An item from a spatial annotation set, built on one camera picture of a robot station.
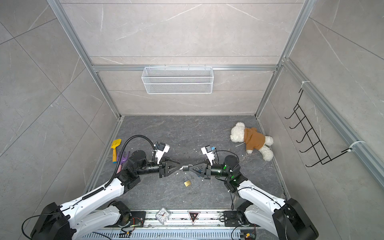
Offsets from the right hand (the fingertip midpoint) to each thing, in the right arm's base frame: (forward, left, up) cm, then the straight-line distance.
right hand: (191, 169), depth 69 cm
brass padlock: (+1, +3, -21) cm, 22 cm away
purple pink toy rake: (+17, +44, -20) cm, 51 cm away
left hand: (+2, +5, +2) cm, 6 cm away
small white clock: (-15, +15, -19) cm, 28 cm away
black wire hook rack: (+9, -57, +9) cm, 58 cm away
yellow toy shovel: (+28, +53, -18) cm, 63 cm away
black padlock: (0, +3, +1) cm, 3 cm away
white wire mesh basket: (+61, +9, +9) cm, 62 cm away
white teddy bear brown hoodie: (+26, -41, -15) cm, 51 cm away
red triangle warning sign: (-16, 0, -21) cm, 26 cm away
